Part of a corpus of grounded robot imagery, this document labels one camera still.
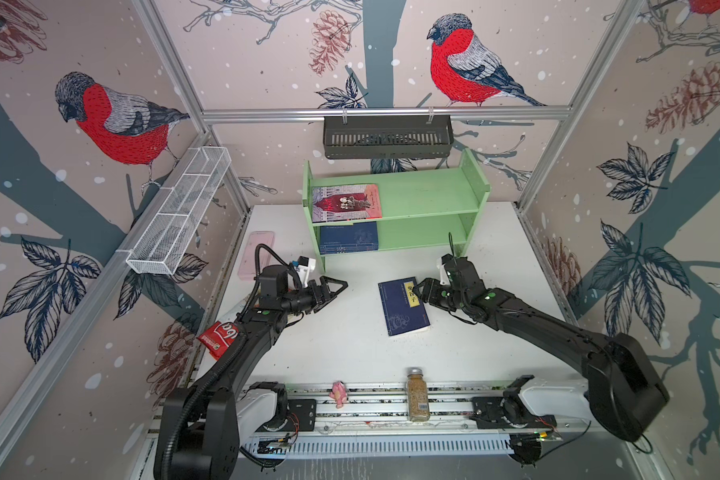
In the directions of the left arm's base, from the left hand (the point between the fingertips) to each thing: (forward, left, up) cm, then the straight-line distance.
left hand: (340, 292), depth 78 cm
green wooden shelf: (+19, -24, +11) cm, 33 cm away
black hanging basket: (+54, -15, +13) cm, 58 cm away
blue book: (+20, -5, -2) cm, 21 cm away
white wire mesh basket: (+7, +42, +14) cm, 45 cm away
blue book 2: (+2, -18, -16) cm, 24 cm away
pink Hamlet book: (+23, -1, +11) cm, 25 cm away
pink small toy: (-21, 0, -15) cm, 26 cm away
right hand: (+3, -21, -7) cm, 22 cm away
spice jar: (-23, -19, -12) cm, 32 cm away
